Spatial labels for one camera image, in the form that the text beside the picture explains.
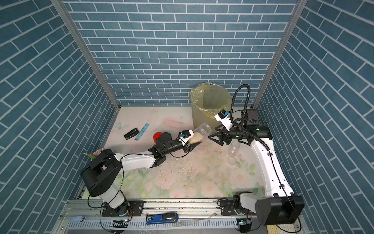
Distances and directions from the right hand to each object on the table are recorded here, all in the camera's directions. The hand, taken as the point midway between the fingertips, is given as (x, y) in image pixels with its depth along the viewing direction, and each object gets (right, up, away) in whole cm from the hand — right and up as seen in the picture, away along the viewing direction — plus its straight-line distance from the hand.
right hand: (216, 133), depth 72 cm
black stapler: (-55, -3, +30) cm, 63 cm away
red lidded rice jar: (-34, -3, +15) cm, 37 cm away
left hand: (-7, -4, +5) cm, 10 cm away
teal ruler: (-49, -2, +33) cm, 59 cm away
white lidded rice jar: (+15, -15, +24) cm, 32 cm away
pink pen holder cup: (-67, -12, +11) cm, 69 cm away
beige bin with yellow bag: (-1, +21, +32) cm, 39 cm away
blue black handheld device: (-26, -39, -5) cm, 48 cm away
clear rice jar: (-7, -1, +5) cm, 9 cm away
